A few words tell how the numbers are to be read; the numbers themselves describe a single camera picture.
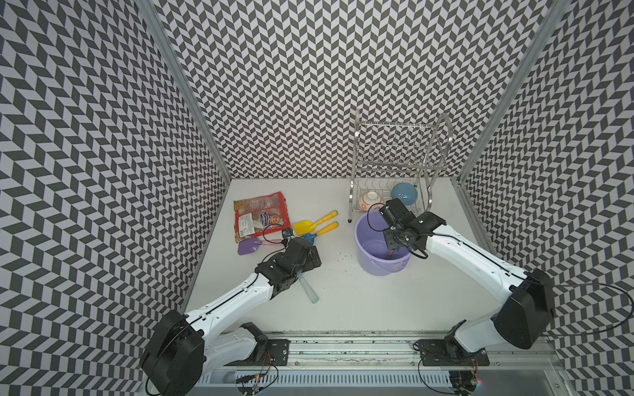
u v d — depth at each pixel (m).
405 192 1.05
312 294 0.84
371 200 0.99
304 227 1.01
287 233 0.75
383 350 0.76
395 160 0.81
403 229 0.58
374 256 0.77
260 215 1.01
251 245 0.94
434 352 0.73
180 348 0.39
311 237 0.99
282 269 0.62
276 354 0.73
